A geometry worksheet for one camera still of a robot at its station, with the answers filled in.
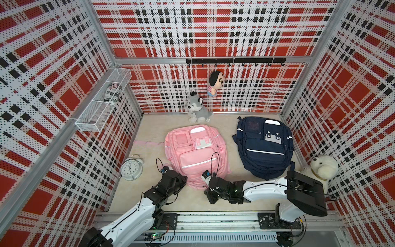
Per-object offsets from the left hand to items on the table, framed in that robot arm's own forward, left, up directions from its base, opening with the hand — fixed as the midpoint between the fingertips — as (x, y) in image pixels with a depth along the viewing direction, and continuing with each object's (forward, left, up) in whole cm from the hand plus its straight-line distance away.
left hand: (189, 176), depth 86 cm
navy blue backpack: (+20, -49, -1) cm, 53 cm away
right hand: (-9, -11, -1) cm, 14 cm away
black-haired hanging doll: (+46, -16, +31) cm, 57 cm away
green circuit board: (-28, +15, -1) cm, 32 cm away
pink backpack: (+17, -2, +1) cm, 17 cm away
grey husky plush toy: (+43, -3, +8) cm, 44 cm away
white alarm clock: (+5, +34, +1) cm, 34 cm away
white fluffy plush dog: (-2, -66, +14) cm, 68 cm away
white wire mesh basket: (+31, +59, +17) cm, 69 cm away
